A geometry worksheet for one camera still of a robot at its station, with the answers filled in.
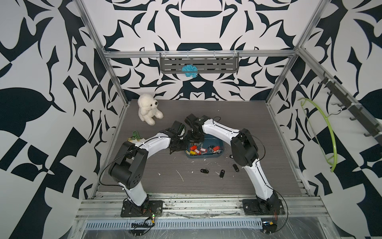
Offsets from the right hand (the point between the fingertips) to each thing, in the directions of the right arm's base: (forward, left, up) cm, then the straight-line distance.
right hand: (190, 139), depth 97 cm
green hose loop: (-23, -62, +23) cm, 70 cm away
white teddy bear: (+15, +27, +13) cm, 33 cm away
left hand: (-5, +2, +2) cm, 6 cm away
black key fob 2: (-21, -18, -2) cm, 28 cm away
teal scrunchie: (+31, 0, +32) cm, 44 cm away
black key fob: (-19, -26, -1) cm, 32 cm away
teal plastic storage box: (-5, -13, -1) cm, 14 cm away
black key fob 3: (-19, -8, -3) cm, 21 cm away
